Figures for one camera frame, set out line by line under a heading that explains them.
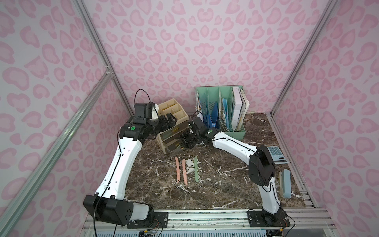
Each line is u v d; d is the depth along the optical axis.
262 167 0.51
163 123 0.64
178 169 0.90
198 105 0.90
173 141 0.93
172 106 0.88
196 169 0.90
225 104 0.93
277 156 0.93
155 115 0.58
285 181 0.80
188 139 0.76
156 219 0.72
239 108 0.93
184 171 0.90
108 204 0.37
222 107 0.94
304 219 0.75
